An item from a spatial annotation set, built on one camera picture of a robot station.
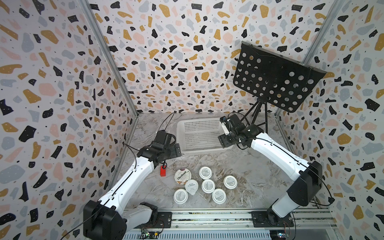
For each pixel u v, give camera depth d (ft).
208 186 2.60
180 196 2.50
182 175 2.74
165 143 2.03
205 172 2.74
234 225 2.40
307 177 1.38
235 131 1.98
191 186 2.62
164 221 2.41
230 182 2.63
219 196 2.49
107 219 1.22
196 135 3.51
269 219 2.14
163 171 2.93
